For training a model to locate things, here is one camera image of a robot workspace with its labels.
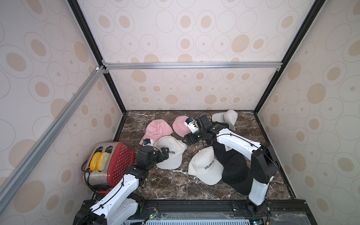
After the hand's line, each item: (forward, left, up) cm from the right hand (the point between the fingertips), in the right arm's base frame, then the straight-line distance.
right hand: (185, 141), depth 86 cm
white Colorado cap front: (-12, -11, -8) cm, 18 cm away
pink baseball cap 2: (+17, +5, -8) cm, 20 cm away
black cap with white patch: (-2, -23, -9) cm, 25 cm away
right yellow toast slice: (-18, +41, +7) cm, 46 cm away
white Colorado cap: (+1, +6, -9) cm, 11 cm away
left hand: (-7, +11, 0) cm, 13 cm away
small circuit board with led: (-37, +13, -11) cm, 41 cm away
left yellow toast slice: (-19, +45, +8) cm, 50 cm away
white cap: (+25, -32, -4) cm, 41 cm away
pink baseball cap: (+13, +21, -6) cm, 26 cm away
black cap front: (-16, -30, -8) cm, 35 cm away
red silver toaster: (-13, +35, +1) cm, 37 cm away
